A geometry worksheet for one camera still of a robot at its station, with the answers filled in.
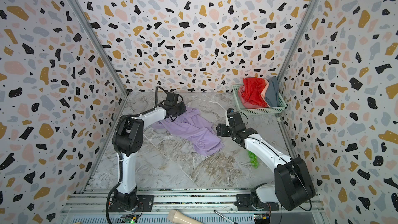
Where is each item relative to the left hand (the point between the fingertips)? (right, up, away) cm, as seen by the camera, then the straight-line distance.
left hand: (187, 105), depth 102 cm
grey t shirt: (+59, +9, +8) cm, 60 cm away
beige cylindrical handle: (0, -49, -35) cm, 60 cm away
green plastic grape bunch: (+40, -31, -14) cm, 52 cm away
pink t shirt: (+42, +1, +10) cm, 43 cm away
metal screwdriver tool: (+22, -52, -32) cm, 65 cm away
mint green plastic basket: (+38, -3, +2) cm, 38 cm away
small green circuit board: (-22, -53, -31) cm, 65 cm away
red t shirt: (+44, +11, +8) cm, 46 cm away
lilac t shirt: (+8, -16, -7) cm, 19 cm away
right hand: (+21, -11, -15) cm, 28 cm away
